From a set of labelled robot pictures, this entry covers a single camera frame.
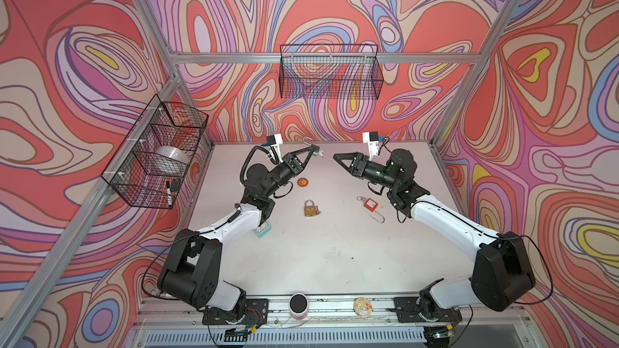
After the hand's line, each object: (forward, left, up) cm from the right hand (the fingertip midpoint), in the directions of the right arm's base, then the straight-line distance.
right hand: (335, 163), depth 73 cm
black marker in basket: (-6, +51, -4) cm, 51 cm away
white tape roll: (0, +49, +3) cm, 49 cm away
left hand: (+1, +6, +4) cm, 7 cm away
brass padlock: (0, +9, -29) cm, 30 cm away
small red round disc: (+14, +11, -29) cm, 35 cm away
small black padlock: (+3, +5, +4) cm, 7 cm away
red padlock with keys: (+1, -16, -29) cm, 33 cm away
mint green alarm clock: (-8, +26, -27) cm, 39 cm away
